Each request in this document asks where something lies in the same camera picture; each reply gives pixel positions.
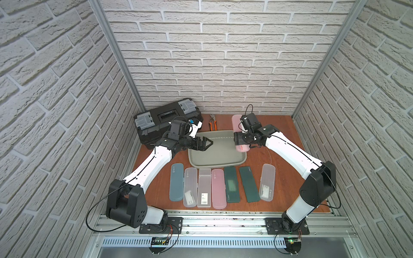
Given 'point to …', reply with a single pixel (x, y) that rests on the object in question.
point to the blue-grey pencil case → (176, 182)
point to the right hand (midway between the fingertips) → (243, 137)
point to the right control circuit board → (293, 244)
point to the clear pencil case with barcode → (204, 188)
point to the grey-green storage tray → (222, 152)
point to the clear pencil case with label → (190, 187)
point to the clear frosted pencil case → (267, 182)
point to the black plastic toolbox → (151, 125)
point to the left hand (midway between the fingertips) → (209, 139)
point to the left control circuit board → (159, 241)
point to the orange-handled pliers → (213, 116)
